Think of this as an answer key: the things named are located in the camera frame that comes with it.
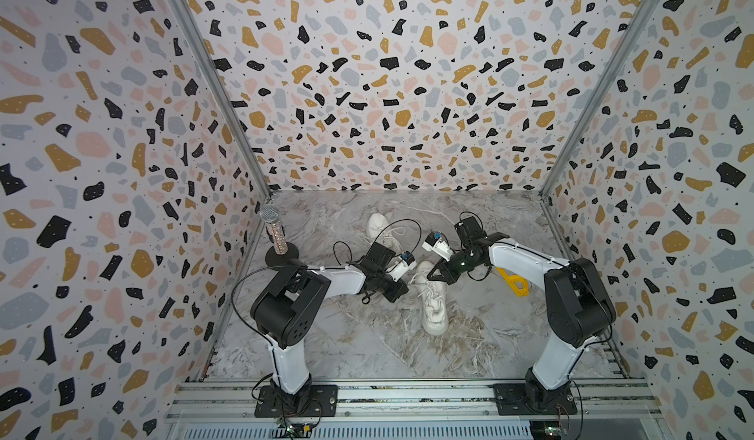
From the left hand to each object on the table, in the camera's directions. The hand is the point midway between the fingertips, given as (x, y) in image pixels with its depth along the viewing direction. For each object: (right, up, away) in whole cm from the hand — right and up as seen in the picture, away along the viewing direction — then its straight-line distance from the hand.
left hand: (408, 287), depth 93 cm
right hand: (+7, +5, -3) cm, 9 cm away
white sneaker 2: (-10, +17, +13) cm, 24 cm away
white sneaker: (+7, -6, -11) cm, 14 cm away
